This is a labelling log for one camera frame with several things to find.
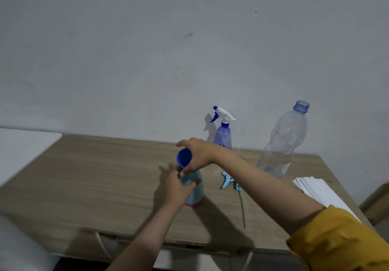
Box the person's right hand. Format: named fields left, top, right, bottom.
left=175, top=137, right=219, bottom=176

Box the person's left hand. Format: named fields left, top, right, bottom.
left=164, top=169, right=202, bottom=209

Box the blue plastic funnel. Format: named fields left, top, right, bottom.
left=176, top=147, right=192, bottom=170

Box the light blue pink spray bottle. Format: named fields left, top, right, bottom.
left=181, top=170, right=205, bottom=208

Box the transparent blue spray bottle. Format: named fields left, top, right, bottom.
left=214, top=126, right=233, bottom=150

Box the pink spray head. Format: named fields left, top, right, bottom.
left=220, top=172, right=247, bottom=229

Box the white and blue spray head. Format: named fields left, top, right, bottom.
left=210, top=106, right=237, bottom=128

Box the clear plastic water bottle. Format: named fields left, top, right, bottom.
left=256, top=100, right=310, bottom=179

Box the stack of white paper towels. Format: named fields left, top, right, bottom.
left=292, top=176, right=362, bottom=223

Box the person's left forearm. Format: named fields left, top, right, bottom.
left=106, top=202, right=183, bottom=271

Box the person's right forearm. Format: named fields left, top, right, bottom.
left=212, top=149, right=326, bottom=235

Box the person's yellow right sleeve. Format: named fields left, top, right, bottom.
left=286, top=205, right=389, bottom=271

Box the black panel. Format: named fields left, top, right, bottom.
left=53, top=257, right=110, bottom=271

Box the white cabinet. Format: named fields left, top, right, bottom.
left=0, top=127, right=63, bottom=271

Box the wooden chair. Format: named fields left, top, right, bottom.
left=359, top=182, right=389, bottom=226

